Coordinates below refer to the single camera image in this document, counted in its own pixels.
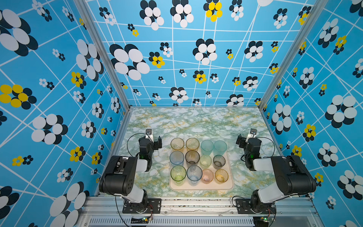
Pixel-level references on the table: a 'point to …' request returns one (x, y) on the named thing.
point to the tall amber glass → (177, 144)
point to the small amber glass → (221, 176)
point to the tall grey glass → (192, 157)
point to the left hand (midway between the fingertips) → (153, 135)
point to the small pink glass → (207, 176)
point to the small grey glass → (219, 161)
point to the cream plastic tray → (228, 185)
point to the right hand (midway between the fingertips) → (250, 135)
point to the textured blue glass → (177, 158)
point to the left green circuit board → (144, 220)
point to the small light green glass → (205, 161)
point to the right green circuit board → (261, 221)
